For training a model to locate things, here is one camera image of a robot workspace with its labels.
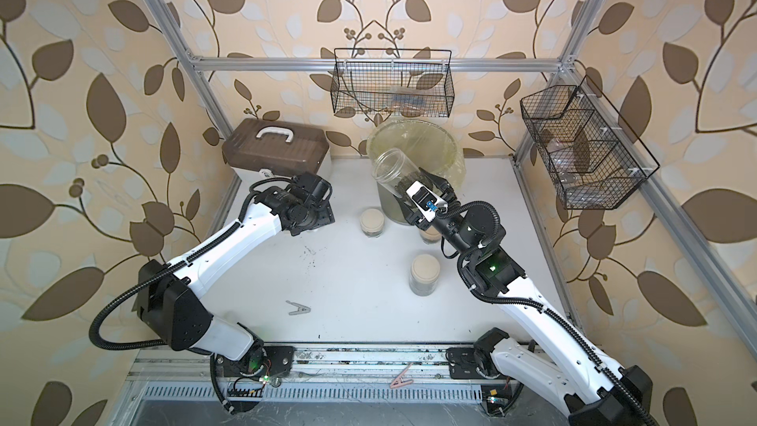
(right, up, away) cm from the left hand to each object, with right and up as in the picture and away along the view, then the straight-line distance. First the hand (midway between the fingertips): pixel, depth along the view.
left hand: (317, 215), depth 83 cm
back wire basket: (+22, +43, +14) cm, 50 cm away
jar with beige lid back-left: (+15, -4, +10) cm, 18 cm away
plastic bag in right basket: (+70, +9, -9) cm, 72 cm away
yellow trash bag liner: (+34, +20, +9) cm, 40 cm away
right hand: (+26, +10, -18) cm, 33 cm away
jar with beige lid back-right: (+33, -7, +8) cm, 35 cm away
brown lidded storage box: (-23, +21, +13) cm, 34 cm away
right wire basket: (+78, +17, -1) cm, 80 cm away
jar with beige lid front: (+30, -16, -6) cm, 34 cm away
